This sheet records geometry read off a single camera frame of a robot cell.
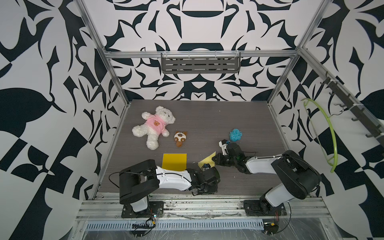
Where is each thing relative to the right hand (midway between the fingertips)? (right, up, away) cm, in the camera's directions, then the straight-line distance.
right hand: (212, 156), depth 91 cm
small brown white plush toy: (-20, +11, +5) cm, 23 cm away
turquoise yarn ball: (+16, +12, +8) cm, 21 cm away
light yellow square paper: (-3, -2, 0) cm, 4 cm away
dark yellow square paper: (-21, -4, +1) cm, 22 cm away
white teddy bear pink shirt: (-35, +19, +5) cm, 40 cm away
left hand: (+2, -14, -12) cm, 19 cm away
